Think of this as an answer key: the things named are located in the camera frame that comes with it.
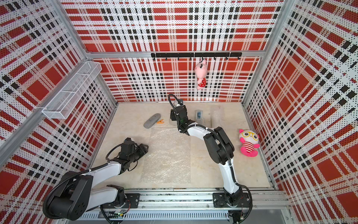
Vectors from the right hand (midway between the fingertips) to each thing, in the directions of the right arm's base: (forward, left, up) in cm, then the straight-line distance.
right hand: (178, 108), depth 97 cm
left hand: (-24, +20, -13) cm, 34 cm away
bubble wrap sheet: (-31, +6, -14) cm, 35 cm away
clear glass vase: (-5, +1, +10) cm, 11 cm away
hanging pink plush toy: (+15, -16, +20) cm, 30 cm away
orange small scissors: (-1, +15, -15) cm, 21 cm away
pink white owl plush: (-21, -48, -9) cm, 53 cm away
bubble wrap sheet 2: (-1, -28, -10) cm, 30 cm away
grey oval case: (-1, +21, -13) cm, 25 cm away
